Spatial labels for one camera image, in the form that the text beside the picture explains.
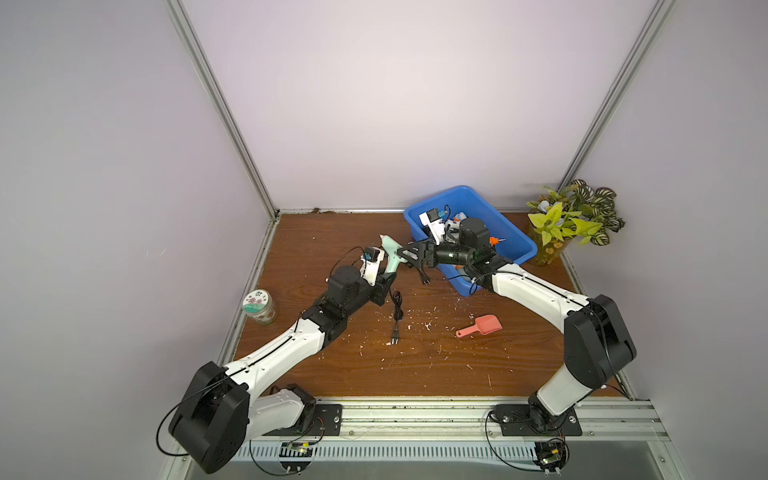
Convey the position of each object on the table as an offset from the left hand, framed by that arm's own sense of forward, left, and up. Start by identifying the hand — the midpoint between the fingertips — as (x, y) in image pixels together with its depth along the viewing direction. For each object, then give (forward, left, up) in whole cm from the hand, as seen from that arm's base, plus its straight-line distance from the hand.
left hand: (394, 272), depth 79 cm
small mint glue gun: (+6, +1, +3) cm, 7 cm away
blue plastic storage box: (+23, -39, -13) cm, 47 cm away
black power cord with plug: (-4, -1, -8) cm, 9 cm away
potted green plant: (+23, -58, +1) cm, 62 cm away
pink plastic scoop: (-6, -27, -19) cm, 34 cm away
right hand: (+4, -3, +7) cm, 9 cm away
